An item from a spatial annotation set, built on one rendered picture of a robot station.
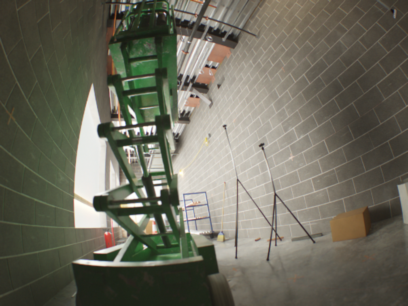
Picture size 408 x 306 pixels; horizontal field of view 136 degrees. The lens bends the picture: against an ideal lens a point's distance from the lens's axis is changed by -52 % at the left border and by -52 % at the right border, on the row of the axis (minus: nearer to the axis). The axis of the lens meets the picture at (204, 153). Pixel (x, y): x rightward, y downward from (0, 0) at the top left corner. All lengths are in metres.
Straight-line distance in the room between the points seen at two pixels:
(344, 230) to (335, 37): 2.39
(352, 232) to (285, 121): 1.92
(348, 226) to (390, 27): 2.32
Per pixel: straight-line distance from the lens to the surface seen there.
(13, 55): 1.31
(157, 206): 1.01
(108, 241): 3.86
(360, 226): 1.95
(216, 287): 0.88
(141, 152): 1.20
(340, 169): 2.39
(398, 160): 2.23
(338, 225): 2.02
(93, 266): 0.82
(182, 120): 6.67
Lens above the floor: 0.63
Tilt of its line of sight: 21 degrees up
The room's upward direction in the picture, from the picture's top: 10 degrees counter-clockwise
